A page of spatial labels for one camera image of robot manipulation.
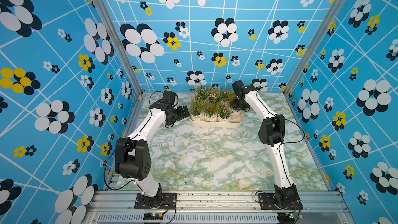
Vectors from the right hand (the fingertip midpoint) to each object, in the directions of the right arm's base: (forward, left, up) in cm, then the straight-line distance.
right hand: (241, 107), depth 103 cm
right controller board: (-60, -13, -7) cm, 61 cm away
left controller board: (-60, +48, -9) cm, 77 cm away
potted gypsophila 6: (-11, +12, +7) cm, 17 cm away
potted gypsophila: (+4, +27, +8) cm, 28 cm away
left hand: (-12, +36, +8) cm, 39 cm away
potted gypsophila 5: (-9, +20, +8) cm, 23 cm away
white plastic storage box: (-13, +20, -2) cm, 23 cm away
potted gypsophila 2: (+3, +9, +7) cm, 12 cm away
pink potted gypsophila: (+2, +18, +9) cm, 21 cm away
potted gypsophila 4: (-12, +29, +9) cm, 32 cm away
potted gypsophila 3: (-6, +4, -1) cm, 7 cm away
